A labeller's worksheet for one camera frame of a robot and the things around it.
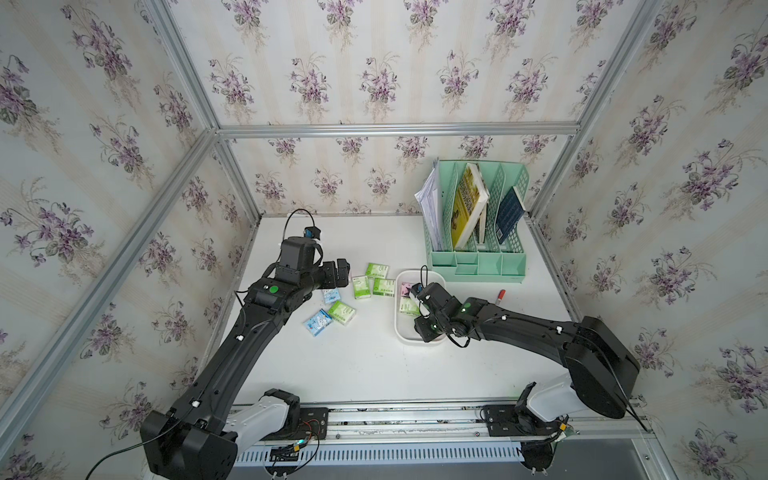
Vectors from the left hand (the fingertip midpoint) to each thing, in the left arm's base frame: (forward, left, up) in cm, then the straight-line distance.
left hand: (338, 267), depth 76 cm
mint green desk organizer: (+15, -45, -15) cm, 50 cm away
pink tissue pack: (+3, -19, -16) cm, 25 cm away
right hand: (-8, -23, -18) cm, 31 cm away
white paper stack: (+22, -26, +5) cm, 34 cm away
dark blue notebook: (+31, -57, -9) cm, 66 cm away
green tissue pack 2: (-1, -20, -19) cm, 28 cm away
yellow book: (+26, -40, 0) cm, 48 cm away
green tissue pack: (+7, -5, -21) cm, 22 cm away
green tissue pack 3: (-2, +1, -21) cm, 21 cm away
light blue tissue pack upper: (+4, +5, -21) cm, 22 cm away
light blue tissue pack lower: (-5, +8, -21) cm, 23 cm away
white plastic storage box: (-6, -18, -21) cm, 28 cm away
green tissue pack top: (+14, -9, -21) cm, 27 cm away
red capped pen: (+5, -52, -23) cm, 57 cm away
